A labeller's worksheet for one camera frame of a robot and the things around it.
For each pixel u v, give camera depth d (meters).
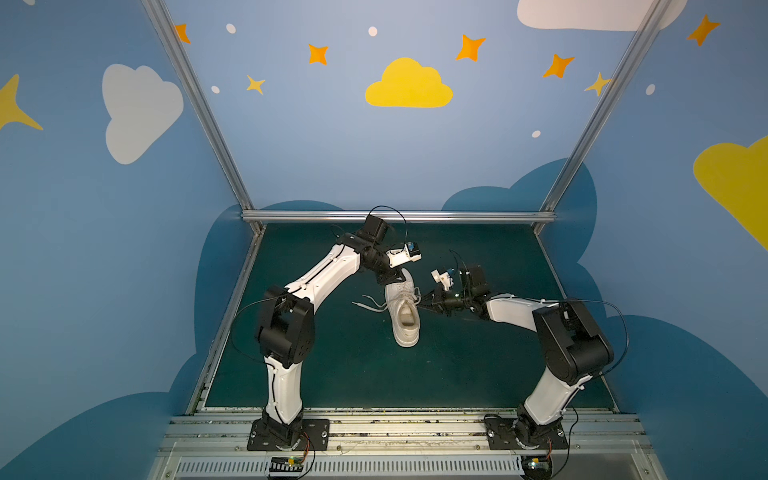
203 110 0.85
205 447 0.75
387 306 0.95
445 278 0.89
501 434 0.74
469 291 0.77
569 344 0.49
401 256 0.78
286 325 0.50
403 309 0.90
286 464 0.73
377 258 0.77
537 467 0.73
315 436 0.73
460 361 0.87
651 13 0.70
